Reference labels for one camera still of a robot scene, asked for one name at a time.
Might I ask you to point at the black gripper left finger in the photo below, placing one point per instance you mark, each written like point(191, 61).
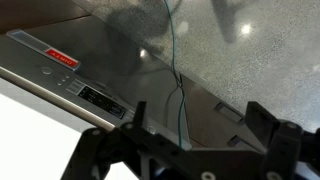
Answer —
point(90, 150)

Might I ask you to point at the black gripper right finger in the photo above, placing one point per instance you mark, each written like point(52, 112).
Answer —
point(283, 146)

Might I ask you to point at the stainless steel Bosch dishwasher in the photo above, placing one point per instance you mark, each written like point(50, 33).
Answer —
point(110, 66)

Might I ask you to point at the red dirty magnet sign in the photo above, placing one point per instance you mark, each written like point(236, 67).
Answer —
point(60, 56)

